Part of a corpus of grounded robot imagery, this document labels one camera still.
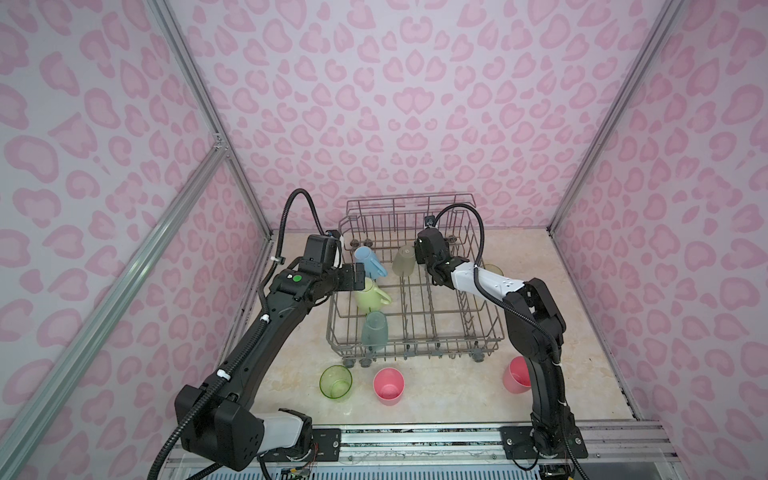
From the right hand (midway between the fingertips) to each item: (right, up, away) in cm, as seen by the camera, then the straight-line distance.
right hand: (429, 238), depth 99 cm
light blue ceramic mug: (-18, -9, -3) cm, 21 cm away
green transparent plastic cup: (-28, -40, -17) cm, 52 cm away
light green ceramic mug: (-18, -19, -9) cm, 28 cm away
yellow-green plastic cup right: (+21, -10, 0) cm, 24 cm away
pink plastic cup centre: (-13, -42, -16) cm, 46 cm away
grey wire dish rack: (-6, -22, -3) cm, 23 cm away
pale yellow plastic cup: (-8, -8, -2) cm, 11 cm away
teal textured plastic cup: (-17, -26, -17) cm, 36 cm away
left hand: (-23, -9, -20) cm, 32 cm away
